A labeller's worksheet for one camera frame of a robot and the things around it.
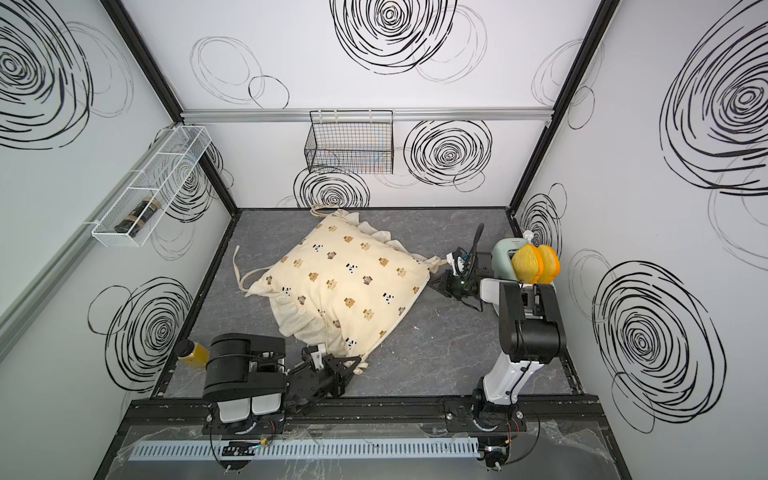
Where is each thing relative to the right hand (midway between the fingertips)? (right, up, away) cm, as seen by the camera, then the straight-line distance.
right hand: (432, 283), depth 94 cm
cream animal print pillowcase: (-27, 0, -7) cm, 28 cm away
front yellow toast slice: (+24, +8, -13) cm, 28 cm away
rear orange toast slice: (+28, +8, -17) cm, 34 cm away
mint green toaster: (+19, +10, -7) cm, 23 cm away
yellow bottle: (-64, -16, -16) cm, 68 cm away
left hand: (-21, -19, -16) cm, 32 cm away
